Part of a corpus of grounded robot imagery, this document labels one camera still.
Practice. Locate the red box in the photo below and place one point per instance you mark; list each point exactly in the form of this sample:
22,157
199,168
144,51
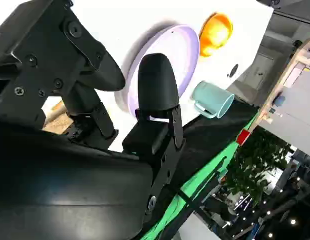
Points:
243,137

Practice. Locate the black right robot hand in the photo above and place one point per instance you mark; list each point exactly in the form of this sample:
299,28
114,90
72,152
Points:
57,180

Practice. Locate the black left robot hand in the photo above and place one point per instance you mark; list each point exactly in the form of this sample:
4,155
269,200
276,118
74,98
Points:
270,3

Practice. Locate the wooden shelf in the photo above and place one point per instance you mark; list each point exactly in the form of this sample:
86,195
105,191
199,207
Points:
295,65

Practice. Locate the pale green mug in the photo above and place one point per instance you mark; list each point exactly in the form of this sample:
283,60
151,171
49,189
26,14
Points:
209,97

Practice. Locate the lilac plate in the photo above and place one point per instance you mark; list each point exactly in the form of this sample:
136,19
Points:
177,62

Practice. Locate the green plants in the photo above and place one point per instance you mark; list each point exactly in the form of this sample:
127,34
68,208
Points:
257,165

